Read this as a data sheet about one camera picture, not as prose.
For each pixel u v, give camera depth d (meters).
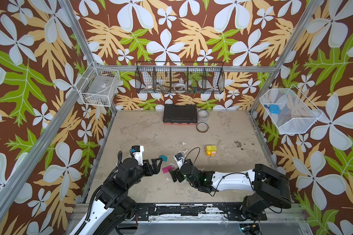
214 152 0.93
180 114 1.16
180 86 0.99
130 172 0.51
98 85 0.87
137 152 0.63
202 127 1.10
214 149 0.91
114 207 0.49
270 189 0.44
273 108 0.86
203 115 1.17
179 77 0.98
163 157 0.93
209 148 0.91
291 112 0.82
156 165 0.63
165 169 0.90
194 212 0.75
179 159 0.70
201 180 0.63
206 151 0.94
